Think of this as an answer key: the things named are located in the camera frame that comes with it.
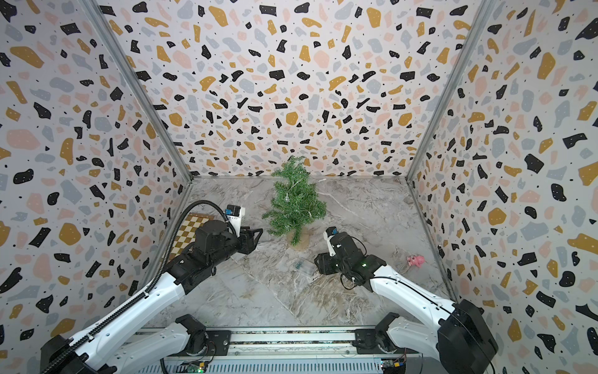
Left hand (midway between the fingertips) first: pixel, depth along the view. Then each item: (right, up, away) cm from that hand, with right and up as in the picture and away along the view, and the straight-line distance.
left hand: (259, 228), depth 76 cm
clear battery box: (+14, -17, +14) cm, 26 cm away
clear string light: (+10, +10, -6) cm, 16 cm away
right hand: (+21, -12, +6) cm, 25 cm away
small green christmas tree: (+13, +9, -6) cm, 17 cm away
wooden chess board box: (-35, -4, +21) cm, 41 cm away
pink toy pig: (+58, -14, +15) cm, 62 cm away
